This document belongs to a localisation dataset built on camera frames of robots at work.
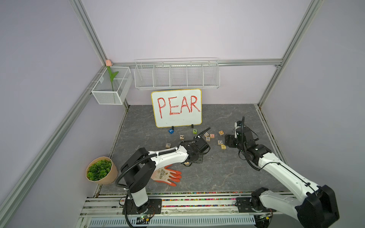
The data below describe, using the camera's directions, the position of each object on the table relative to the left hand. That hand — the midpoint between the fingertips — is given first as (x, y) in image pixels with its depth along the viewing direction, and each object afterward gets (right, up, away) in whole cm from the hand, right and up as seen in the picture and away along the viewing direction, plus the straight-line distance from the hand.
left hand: (197, 158), depth 86 cm
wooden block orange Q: (+18, +14, +16) cm, 28 cm away
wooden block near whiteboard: (-10, +11, +14) cm, 21 cm away
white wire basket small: (-53, +46, +4) cm, 71 cm away
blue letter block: (-18, +15, +19) cm, 30 cm away
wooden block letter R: (+8, +13, +16) cm, 22 cm away
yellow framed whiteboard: (-14, +32, +13) cm, 38 cm away
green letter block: (-1, +15, +16) cm, 22 cm away
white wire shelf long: (-13, +56, +11) cm, 58 cm away
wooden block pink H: (+12, +12, +16) cm, 23 cm away
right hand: (+20, +15, -2) cm, 25 cm away
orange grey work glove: (-19, -9, -3) cm, 21 cm away
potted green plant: (-52, -3, -10) cm, 53 cm away
